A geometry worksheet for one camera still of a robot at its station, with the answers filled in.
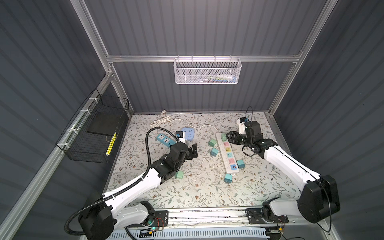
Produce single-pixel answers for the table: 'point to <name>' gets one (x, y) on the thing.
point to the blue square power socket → (189, 133)
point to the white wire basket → (207, 70)
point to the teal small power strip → (165, 140)
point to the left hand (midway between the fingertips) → (189, 144)
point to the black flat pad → (106, 122)
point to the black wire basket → (88, 137)
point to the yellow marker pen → (110, 146)
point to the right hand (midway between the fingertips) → (232, 135)
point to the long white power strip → (227, 154)
